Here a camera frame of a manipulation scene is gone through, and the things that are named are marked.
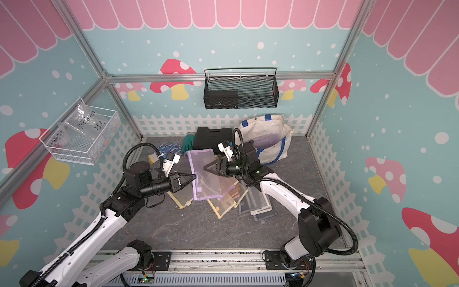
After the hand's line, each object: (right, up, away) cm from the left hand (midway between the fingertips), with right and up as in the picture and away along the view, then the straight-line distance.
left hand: (195, 181), depth 68 cm
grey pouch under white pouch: (+28, -20, +17) cm, 39 cm away
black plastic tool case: (-4, +21, +47) cm, 52 cm away
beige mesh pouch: (+14, -9, +21) cm, 27 cm away
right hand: (+4, +4, +4) cm, 7 cm away
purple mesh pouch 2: (+1, -2, 0) cm, 3 cm away
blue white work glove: (-23, +14, +43) cm, 51 cm away
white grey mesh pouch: (+25, -14, +19) cm, 34 cm away
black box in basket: (+8, +39, +24) cm, 46 cm away
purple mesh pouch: (+33, +18, +39) cm, 54 cm away
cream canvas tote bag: (+25, +25, +34) cm, 49 cm away
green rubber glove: (-15, +18, +47) cm, 53 cm away
